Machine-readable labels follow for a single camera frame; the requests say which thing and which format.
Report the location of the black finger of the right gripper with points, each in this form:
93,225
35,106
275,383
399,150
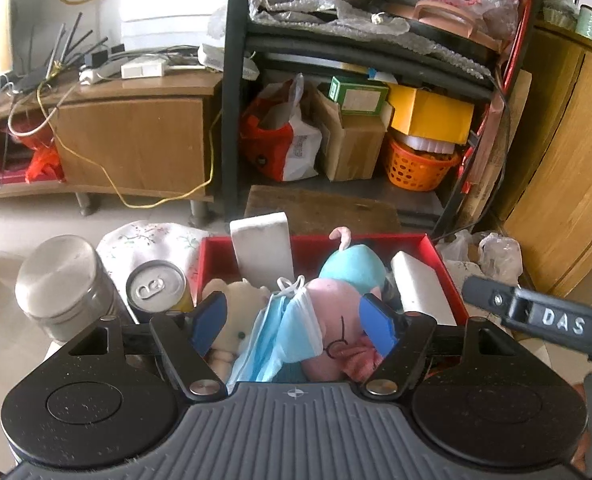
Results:
491,296

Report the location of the brown cardboard box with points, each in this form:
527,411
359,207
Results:
350,144

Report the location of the white sponge block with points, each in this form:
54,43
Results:
419,289
262,249

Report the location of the bubble wrap sheet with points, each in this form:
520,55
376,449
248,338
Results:
338,18

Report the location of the pink pot lid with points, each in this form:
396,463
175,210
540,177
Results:
443,16

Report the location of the green carton box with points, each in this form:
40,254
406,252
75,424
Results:
357,96

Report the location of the white power strip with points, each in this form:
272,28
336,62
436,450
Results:
146,66

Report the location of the black wifi router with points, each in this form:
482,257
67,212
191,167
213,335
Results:
68,50

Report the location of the steel lidded canister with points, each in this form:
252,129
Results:
63,287

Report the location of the pink pig plush blue dress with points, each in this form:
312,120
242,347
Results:
351,272

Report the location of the yellow box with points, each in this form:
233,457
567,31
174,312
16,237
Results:
428,115

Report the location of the wooden cabinet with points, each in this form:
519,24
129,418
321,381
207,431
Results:
545,202

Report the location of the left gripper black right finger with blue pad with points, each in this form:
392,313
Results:
403,340

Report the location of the wooden TV stand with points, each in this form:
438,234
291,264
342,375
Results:
152,137

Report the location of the blue face mask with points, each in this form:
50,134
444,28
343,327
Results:
286,331

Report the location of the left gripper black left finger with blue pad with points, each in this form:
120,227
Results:
184,339

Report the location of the red white shopping bag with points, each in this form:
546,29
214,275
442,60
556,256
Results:
274,137

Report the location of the white plastic bag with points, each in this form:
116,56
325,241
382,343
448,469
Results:
485,254

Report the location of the orange plastic basket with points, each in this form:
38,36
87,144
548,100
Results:
414,170

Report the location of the floral tablecloth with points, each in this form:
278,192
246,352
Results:
124,249

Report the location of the blue yellow drink can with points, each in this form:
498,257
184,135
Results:
157,286

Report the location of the black metal shelf rack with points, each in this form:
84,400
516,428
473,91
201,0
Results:
256,55

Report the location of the cream bear plush toy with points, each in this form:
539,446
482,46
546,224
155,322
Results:
243,303

